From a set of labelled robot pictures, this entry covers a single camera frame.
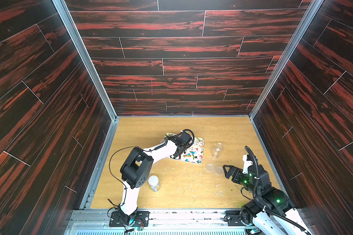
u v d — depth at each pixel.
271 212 0.48
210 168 0.93
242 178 0.64
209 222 0.74
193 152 0.99
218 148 0.91
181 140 0.75
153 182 0.75
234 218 0.73
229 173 0.65
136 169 0.51
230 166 0.65
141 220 0.72
